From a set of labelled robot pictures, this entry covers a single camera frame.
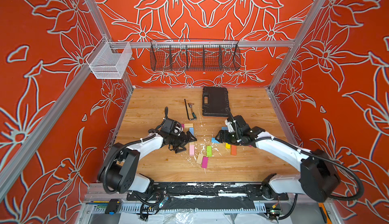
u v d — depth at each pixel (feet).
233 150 2.87
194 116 3.33
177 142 2.49
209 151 2.81
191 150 2.80
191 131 3.08
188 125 3.21
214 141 2.73
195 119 3.30
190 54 3.30
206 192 2.44
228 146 2.83
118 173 1.40
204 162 2.73
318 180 1.35
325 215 2.19
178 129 2.66
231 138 2.39
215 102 3.48
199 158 2.73
